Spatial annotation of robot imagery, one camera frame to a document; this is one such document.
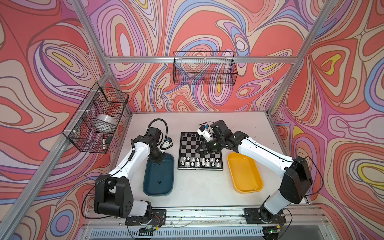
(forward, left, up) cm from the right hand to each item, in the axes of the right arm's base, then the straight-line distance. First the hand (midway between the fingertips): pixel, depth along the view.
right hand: (198, 154), depth 78 cm
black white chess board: (+5, +5, -15) cm, 17 cm away
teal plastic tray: (-7, +23, -15) cm, 29 cm away
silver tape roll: (+12, +46, +15) cm, 50 cm away
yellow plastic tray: (-6, -27, -15) cm, 32 cm away
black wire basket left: (+9, +52, +14) cm, 55 cm away
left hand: (+3, +21, -7) cm, 23 cm away
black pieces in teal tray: (-8, +23, -16) cm, 29 cm away
